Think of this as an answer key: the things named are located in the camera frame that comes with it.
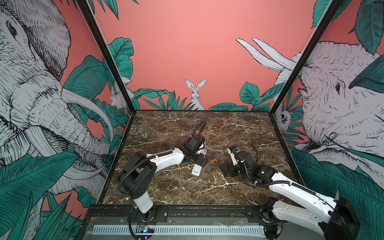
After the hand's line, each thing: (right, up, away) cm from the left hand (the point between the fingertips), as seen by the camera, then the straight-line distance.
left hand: (201, 156), depth 89 cm
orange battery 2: (+7, -4, +4) cm, 9 cm away
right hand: (+13, -2, -9) cm, 15 cm away
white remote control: (-3, -8, -1) cm, 9 cm away
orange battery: (-14, -7, +1) cm, 16 cm away
